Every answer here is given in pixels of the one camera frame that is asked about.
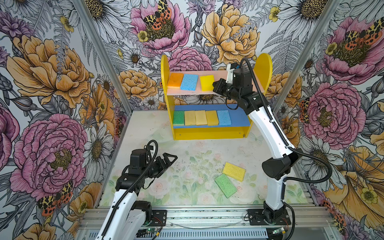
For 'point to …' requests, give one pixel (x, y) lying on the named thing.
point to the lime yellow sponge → (234, 172)
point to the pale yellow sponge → (190, 118)
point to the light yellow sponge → (200, 117)
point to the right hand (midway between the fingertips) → (212, 87)
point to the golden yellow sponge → (212, 117)
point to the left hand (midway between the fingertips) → (173, 166)
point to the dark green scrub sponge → (178, 118)
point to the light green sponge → (225, 185)
